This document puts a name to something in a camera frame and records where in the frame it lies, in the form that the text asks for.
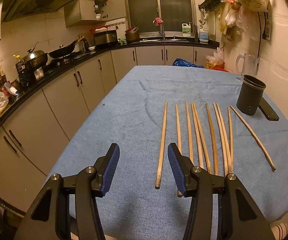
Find wooden chopstick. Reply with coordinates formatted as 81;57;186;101
175;104;183;197
227;107;233;169
216;103;233;173
230;106;276;172
193;103;212;174
205;103;219;176
213;102;228;176
191;102;203;168
185;102;194;163
155;102;168;189

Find lower kitchen cabinets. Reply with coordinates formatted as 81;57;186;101
0;60;225;212

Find kitchen cabinets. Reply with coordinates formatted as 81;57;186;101
0;60;225;212
8;0;127;28

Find kitchen window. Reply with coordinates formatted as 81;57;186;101
125;0;196;35

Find upper kitchen cabinets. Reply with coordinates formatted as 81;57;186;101
8;0;127;28

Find black utensil holder cup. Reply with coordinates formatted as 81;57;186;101
237;74;266;115

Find clear glass pitcher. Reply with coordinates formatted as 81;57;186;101
235;53;259;76

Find blue table cloth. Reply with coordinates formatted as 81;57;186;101
51;66;288;239

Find red basket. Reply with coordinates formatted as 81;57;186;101
206;61;228;72

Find blue detergent jug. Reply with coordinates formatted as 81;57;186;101
199;27;209;42

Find blue plastic bag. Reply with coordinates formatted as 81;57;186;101
172;58;203;68

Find steel pot with lid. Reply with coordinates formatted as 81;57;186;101
22;42;48;70

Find green detergent jug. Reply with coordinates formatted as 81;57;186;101
182;23;192;37

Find black wok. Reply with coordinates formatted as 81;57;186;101
48;36;85;59

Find pink cloth on faucet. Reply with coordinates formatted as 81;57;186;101
152;17;163;27

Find silver toaster oven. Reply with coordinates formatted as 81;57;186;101
94;30;118;46

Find brown pot by sink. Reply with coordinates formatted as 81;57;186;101
125;27;140;43

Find black power cord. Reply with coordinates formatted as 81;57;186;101
255;11;270;75

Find black wall rack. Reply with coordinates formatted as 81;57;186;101
198;0;221;11

